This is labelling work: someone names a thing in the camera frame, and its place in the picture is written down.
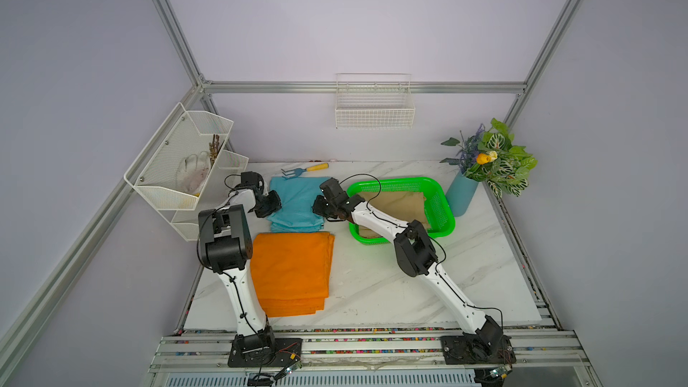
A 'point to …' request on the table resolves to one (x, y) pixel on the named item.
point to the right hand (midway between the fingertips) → (313, 210)
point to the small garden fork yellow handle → (296, 172)
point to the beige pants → (408, 205)
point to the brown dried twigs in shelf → (213, 148)
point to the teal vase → (460, 193)
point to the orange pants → (291, 271)
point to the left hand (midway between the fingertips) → (282, 207)
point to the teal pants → (296, 195)
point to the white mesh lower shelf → (224, 172)
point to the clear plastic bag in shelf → (193, 171)
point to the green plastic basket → (440, 215)
